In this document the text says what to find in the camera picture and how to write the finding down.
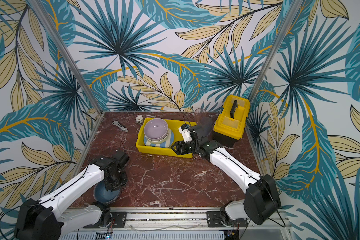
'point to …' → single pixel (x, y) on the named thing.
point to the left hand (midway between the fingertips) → (122, 186)
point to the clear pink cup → (199, 113)
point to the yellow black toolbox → (229, 126)
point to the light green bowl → (157, 141)
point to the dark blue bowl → (103, 196)
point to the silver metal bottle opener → (116, 123)
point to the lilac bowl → (155, 129)
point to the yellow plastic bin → (175, 125)
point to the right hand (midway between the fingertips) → (174, 147)
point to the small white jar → (139, 119)
